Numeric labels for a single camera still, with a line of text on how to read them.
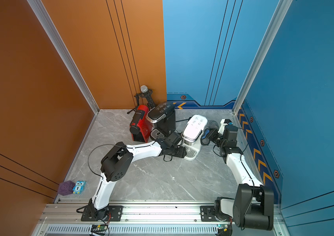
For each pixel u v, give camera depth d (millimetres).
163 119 886
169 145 753
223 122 772
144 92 996
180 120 1113
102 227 715
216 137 749
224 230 695
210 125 830
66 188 773
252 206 405
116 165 537
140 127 884
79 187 808
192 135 775
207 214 724
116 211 743
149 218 729
